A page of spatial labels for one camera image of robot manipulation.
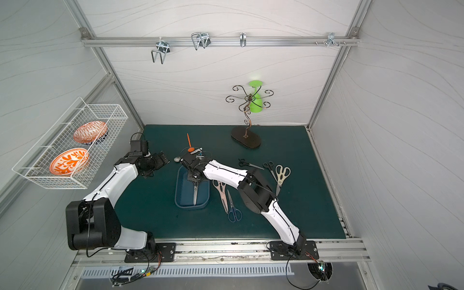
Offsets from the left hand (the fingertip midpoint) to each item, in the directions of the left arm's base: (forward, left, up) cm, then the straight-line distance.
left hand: (162, 162), depth 89 cm
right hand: (-3, -15, -7) cm, 17 cm away
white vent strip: (-44, +12, -13) cm, 47 cm away
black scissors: (-11, -17, -9) cm, 22 cm away
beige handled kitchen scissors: (+2, -62, -12) cm, 64 cm away
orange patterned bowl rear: (0, +22, +22) cm, 31 cm away
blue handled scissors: (-21, -37, -11) cm, 44 cm away
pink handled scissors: (-7, -30, -12) cm, 33 cm away
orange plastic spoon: (+18, -9, -12) cm, 23 cm away
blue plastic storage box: (-10, -11, -11) cm, 18 cm away
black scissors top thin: (+9, -41, -12) cm, 44 cm away
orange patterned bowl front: (-15, +21, +22) cm, 34 cm away
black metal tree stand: (+26, -43, -9) cm, 51 cm away
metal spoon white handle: (+9, -3, -10) cm, 14 cm away
